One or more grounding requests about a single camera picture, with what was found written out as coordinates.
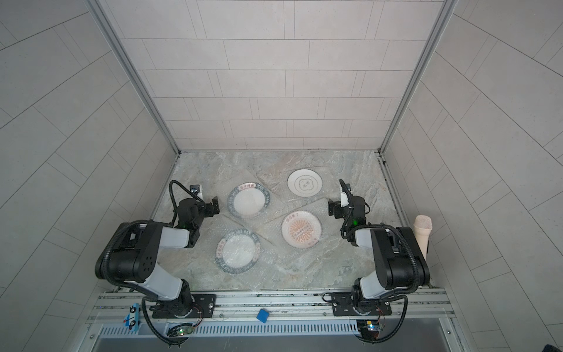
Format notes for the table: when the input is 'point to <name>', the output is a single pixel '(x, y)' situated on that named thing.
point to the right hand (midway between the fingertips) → (341, 196)
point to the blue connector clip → (133, 319)
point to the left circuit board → (180, 330)
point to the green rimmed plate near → (237, 250)
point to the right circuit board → (369, 329)
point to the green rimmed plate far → (248, 200)
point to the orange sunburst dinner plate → (301, 229)
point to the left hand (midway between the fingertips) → (209, 194)
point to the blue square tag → (262, 315)
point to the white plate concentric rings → (304, 182)
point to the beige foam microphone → (423, 226)
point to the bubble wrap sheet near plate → (264, 274)
